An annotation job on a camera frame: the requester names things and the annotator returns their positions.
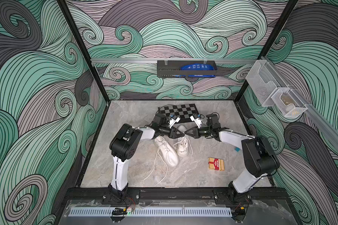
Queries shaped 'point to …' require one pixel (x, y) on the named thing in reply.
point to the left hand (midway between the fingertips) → (183, 133)
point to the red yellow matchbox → (216, 164)
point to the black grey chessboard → (183, 112)
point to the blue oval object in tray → (197, 66)
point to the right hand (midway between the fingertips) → (186, 132)
